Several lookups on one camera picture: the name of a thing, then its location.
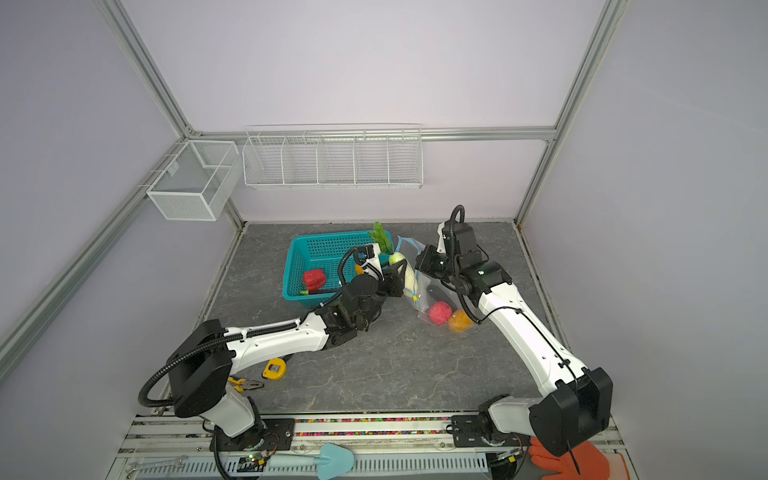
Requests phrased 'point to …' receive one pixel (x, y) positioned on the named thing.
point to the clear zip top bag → (430, 289)
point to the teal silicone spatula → (333, 461)
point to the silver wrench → (177, 462)
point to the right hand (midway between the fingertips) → (416, 258)
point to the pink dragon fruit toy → (440, 313)
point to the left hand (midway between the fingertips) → (404, 266)
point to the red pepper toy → (314, 279)
